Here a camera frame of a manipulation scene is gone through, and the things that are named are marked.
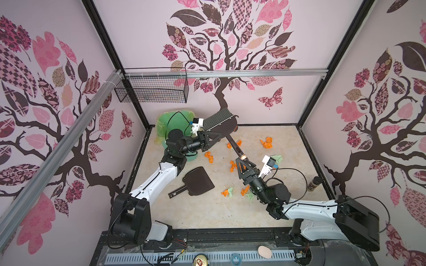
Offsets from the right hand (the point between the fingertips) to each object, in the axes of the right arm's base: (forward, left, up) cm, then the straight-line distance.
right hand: (239, 158), depth 64 cm
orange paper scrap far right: (+32, -26, -31) cm, 51 cm away
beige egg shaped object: (-28, -11, -30) cm, 43 cm away
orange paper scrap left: (+24, +15, -31) cm, 42 cm away
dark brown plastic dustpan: (+6, +21, -33) cm, 39 cm away
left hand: (+9, +7, +2) cm, 11 cm away
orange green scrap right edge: (+20, -29, -31) cm, 47 cm away
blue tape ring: (-31, +2, -32) cm, 45 cm away
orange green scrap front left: (-2, +4, -31) cm, 31 cm away
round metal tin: (-31, +16, -20) cm, 41 cm away
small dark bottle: (+1, -42, -23) cm, 48 cm away
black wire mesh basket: (+51, +46, +3) cm, 68 cm away
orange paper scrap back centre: (+33, -6, -32) cm, 46 cm away
